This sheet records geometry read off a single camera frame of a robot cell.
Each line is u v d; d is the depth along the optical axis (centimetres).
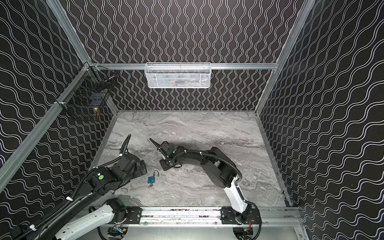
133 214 75
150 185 84
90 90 97
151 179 86
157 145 74
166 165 82
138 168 59
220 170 52
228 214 75
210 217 75
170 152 73
